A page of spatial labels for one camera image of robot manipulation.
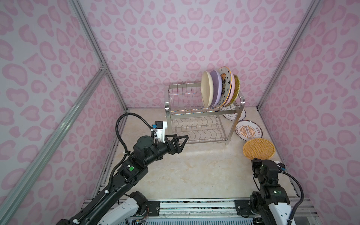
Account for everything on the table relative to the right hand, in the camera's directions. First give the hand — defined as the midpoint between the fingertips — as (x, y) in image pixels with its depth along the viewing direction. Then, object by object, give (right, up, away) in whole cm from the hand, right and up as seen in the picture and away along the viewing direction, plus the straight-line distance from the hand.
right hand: (252, 155), depth 80 cm
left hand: (-39, +14, -17) cm, 45 cm away
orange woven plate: (+7, +3, +6) cm, 10 cm away
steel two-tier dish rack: (-33, +19, +27) cm, 47 cm away
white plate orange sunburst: (+8, +12, +26) cm, 30 cm away
